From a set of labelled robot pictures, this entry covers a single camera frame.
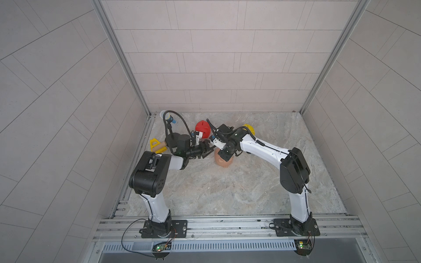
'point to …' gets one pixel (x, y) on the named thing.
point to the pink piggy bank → (220, 161)
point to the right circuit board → (303, 246)
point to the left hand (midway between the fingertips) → (216, 147)
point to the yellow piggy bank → (251, 128)
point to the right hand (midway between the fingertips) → (223, 154)
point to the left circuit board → (161, 246)
